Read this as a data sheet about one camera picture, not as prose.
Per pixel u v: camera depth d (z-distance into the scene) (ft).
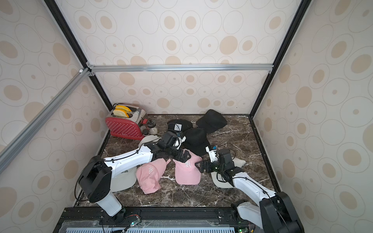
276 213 1.34
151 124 3.29
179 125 3.48
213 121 3.74
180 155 2.44
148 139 3.19
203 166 2.49
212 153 2.53
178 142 2.29
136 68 5.13
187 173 2.82
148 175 2.70
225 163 2.17
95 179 1.45
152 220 2.39
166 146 2.18
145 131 3.20
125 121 3.02
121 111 3.09
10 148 1.70
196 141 3.28
